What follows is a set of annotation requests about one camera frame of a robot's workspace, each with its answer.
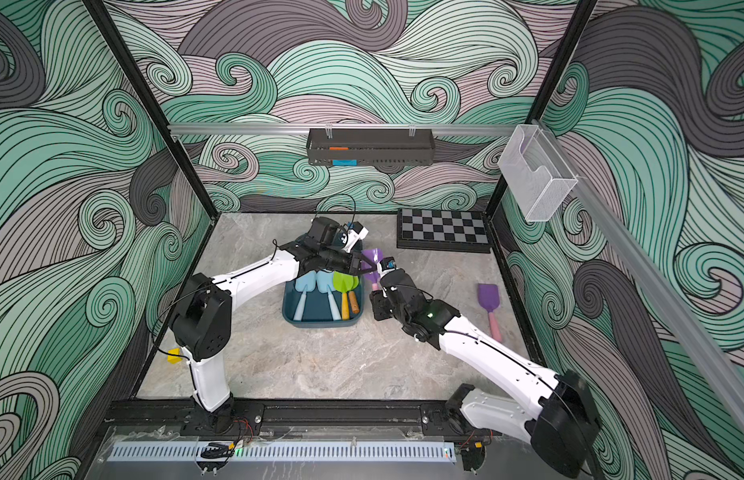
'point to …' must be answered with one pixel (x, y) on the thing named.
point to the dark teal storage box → (317, 312)
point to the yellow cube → (174, 359)
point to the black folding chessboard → (443, 230)
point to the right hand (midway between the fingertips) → (380, 294)
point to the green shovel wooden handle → (353, 301)
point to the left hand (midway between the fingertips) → (374, 264)
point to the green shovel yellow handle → (343, 283)
